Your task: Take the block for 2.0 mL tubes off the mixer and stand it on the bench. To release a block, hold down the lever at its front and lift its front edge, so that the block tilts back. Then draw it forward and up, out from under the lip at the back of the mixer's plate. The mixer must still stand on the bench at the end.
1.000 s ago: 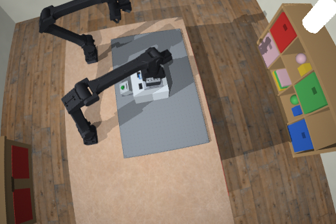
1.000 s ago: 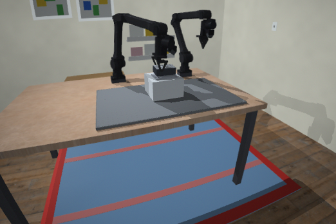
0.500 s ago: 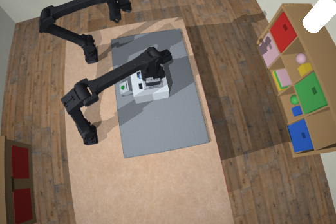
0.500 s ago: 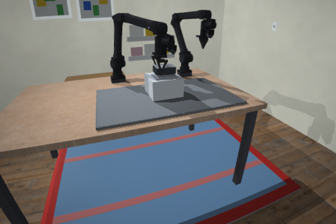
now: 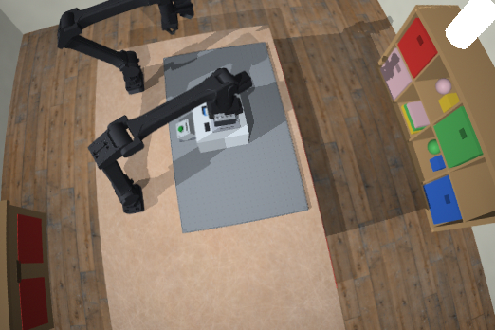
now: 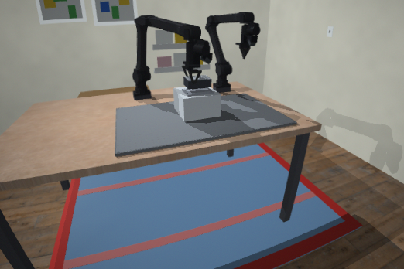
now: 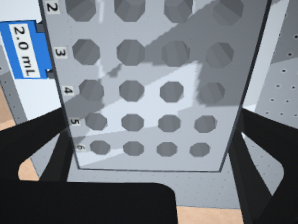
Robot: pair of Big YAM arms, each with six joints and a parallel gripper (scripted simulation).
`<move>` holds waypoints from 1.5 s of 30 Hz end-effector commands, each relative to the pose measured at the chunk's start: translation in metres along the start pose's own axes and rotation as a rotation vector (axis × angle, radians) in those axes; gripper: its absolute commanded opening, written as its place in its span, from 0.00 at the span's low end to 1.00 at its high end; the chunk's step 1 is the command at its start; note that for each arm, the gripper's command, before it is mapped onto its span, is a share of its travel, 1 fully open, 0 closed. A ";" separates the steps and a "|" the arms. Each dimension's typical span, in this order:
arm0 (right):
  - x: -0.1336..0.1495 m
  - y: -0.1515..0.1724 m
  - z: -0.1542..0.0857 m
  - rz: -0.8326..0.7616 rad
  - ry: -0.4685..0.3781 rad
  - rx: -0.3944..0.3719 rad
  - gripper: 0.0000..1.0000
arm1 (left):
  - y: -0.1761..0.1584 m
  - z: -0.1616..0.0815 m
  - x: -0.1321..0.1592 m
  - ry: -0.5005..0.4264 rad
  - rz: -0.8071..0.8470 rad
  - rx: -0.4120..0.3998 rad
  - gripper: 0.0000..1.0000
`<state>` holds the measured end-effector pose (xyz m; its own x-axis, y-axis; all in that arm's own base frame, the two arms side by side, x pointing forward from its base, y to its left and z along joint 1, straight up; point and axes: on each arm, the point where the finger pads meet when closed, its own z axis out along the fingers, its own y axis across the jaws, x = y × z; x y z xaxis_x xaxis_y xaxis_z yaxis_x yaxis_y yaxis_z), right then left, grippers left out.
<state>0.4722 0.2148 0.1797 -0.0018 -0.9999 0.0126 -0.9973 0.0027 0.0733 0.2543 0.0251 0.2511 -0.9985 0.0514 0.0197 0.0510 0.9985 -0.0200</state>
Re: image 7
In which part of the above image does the grey rectangular plate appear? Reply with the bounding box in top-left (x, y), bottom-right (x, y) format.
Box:
top-left (0, 0), bottom-right (298, 210)

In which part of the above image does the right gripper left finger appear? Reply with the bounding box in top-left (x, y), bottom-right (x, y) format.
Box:
top-left (0, 107), bottom-right (74, 182)

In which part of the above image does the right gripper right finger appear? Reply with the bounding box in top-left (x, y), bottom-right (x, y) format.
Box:
top-left (228, 107), bottom-right (298, 224)

